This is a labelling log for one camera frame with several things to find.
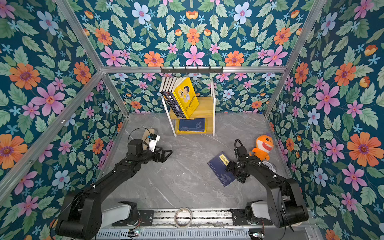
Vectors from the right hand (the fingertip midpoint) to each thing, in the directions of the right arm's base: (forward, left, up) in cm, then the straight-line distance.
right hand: (229, 173), depth 88 cm
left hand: (+9, +36, +15) cm, 40 cm away
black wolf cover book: (+27, +33, +36) cm, 55 cm away
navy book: (+4, +7, -1) cm, 8 cm away
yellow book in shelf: (+28, +32, +5) cm, 42 cm away
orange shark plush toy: (+16, -23, +7) cm, 29 cm away
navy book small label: (+32, +20, +8) cm, 39 cm away
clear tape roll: (-22, +30, 0) cm, 37 cm away
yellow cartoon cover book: (+33, +26, +35) cm, 54 cm away
